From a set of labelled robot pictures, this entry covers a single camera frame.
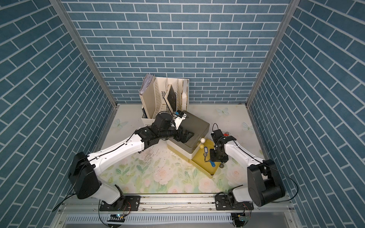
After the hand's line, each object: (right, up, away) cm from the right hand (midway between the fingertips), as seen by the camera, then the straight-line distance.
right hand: (215, 159), depth 87 cm
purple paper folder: (-45, +49, +5) cm, 67 cm away
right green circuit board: (+11, -24, -18) cm, 32 cm away
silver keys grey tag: (-6, +3, +4) cm, 8 cm away
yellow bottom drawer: (-9, -1, +2) cm, 9 cm away
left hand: (-15, +18, -11) cm, 26 cm away
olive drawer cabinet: (-11, +21, -7) cm, 24 cm away
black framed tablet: (-30, +40, +14) cm, 52 cm away
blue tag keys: (-2, -3, 0) cm, 3 cm away
